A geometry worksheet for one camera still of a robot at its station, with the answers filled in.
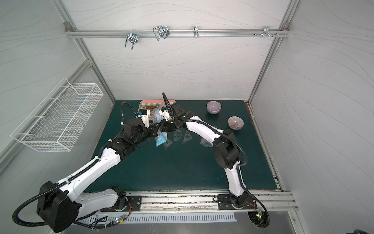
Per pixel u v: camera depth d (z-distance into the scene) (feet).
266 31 2.51
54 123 2.18
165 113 2.63
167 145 3.13
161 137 2.56
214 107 3.74
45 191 1.27
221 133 1.74
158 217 2.31
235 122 3.42
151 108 3.77
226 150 1.69
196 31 2.57
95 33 2.56
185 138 3.24
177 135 3.31
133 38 2.59
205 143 3.14
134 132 1.94
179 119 2.24
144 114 2.23
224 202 2.40
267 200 2.48
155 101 3.88
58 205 1.23
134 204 2.42
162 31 2.51
